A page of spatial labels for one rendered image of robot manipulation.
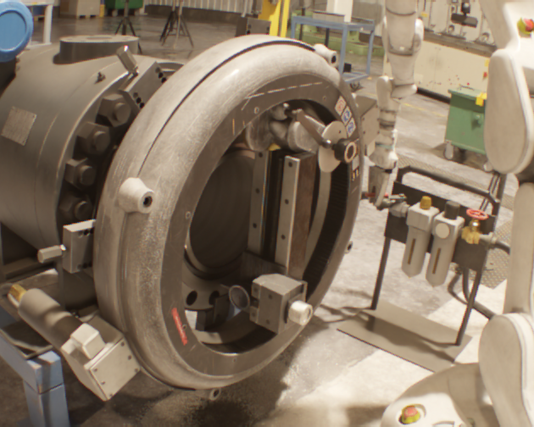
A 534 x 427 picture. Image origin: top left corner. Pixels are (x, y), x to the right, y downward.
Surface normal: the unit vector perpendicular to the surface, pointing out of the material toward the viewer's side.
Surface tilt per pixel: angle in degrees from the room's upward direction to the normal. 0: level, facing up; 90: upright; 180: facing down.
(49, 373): 90
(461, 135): 90
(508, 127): 88
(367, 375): 0
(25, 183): 85
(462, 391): 70
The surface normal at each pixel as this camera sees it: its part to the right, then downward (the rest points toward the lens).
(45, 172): -0.58, 0.01
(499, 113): -0.98, -0.02
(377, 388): 0.11, -0.92
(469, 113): -0.57, 0.26
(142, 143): -0.43, -0.32
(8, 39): 0.78, 0.31
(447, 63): -0.81, 0.14
